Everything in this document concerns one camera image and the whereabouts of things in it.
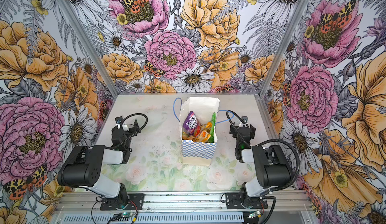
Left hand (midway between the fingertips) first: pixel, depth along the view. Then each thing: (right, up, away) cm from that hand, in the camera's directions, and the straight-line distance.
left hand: (130, 125), depth 93 cm
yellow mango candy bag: (+48, +1, -3) cm, 48 cm away
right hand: (+68, -1, +1) cm, 68 cm away
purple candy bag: (+37, +1, -1) cm, 37 cm away
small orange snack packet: (+37, -6, -7) cm, 38 cm away
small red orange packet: (+41, -3, -5) cm, 42 cm away
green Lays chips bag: (+49, -6, -12) cm, 51 cm away
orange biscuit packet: (+44, -5, -12) cm, 46 cm away
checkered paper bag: (+42, -11, -20) cm, 48 cm away
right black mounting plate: (+58, -35, -19) cm, 71 cm away
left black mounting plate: (+8, -32, -24) cm, 41 cm away
